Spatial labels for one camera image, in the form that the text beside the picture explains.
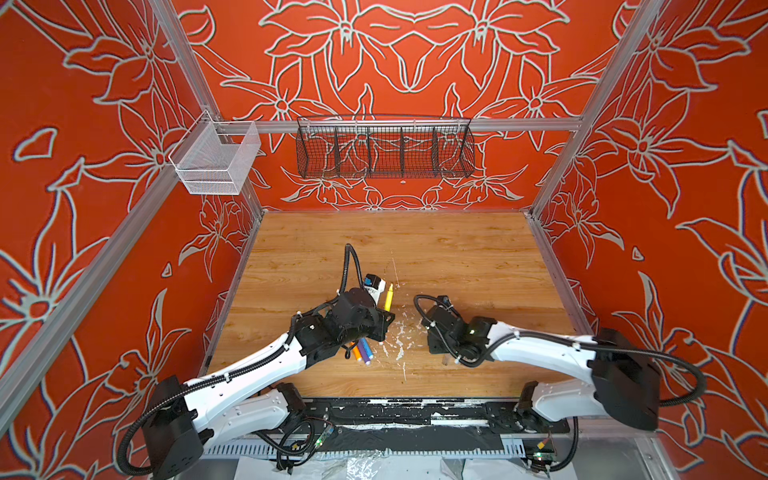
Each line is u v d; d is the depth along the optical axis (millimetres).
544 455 683
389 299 727
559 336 486
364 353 832
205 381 424
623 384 421
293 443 701
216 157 949
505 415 734
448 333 629
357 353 832
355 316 561
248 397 469
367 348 835
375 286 660
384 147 977
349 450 697
